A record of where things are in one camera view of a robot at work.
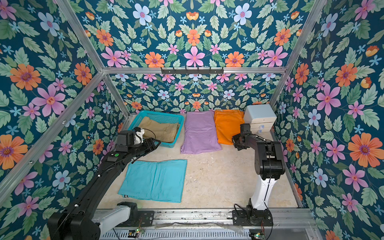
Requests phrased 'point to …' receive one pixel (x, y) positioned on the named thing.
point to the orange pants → (228, 123)
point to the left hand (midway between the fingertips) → (158, 142)
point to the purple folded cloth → (200, 133)
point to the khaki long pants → (166, 132)
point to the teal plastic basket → (160, 117)
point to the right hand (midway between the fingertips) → (232, 139)
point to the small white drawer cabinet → (260, 117)
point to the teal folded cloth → (163, 180)
